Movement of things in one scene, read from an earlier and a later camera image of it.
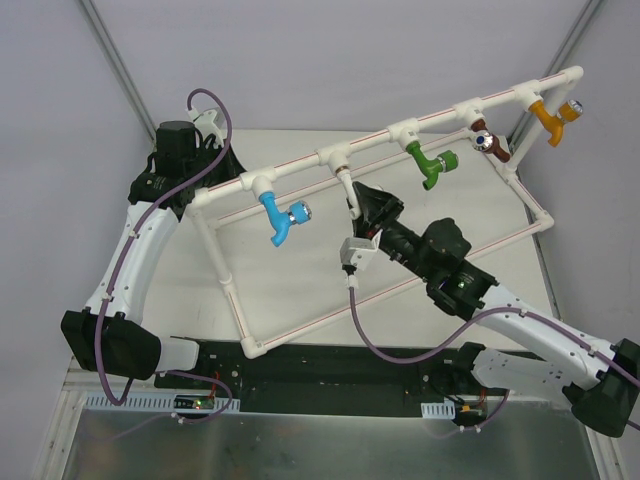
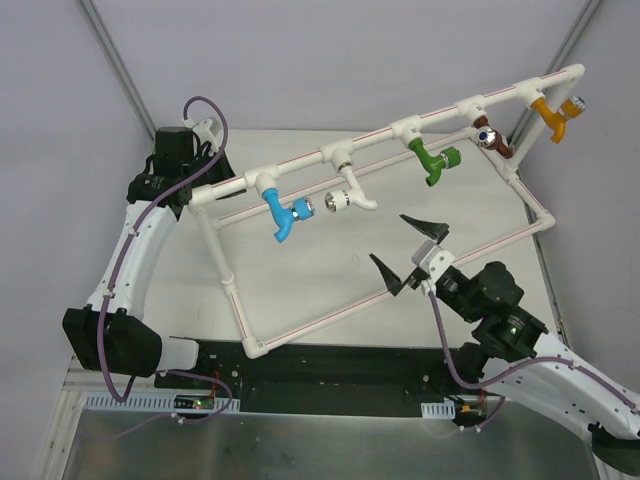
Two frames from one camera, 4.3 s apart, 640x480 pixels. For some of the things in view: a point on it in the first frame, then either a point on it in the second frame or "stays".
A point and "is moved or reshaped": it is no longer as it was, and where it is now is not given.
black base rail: [314, 380] stays
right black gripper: [378, 218] → [417, 270]
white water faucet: [344, 173] is moved or reshaped
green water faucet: [434, 167] stays
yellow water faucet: [569, 110] stays
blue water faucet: [299, 212] stays
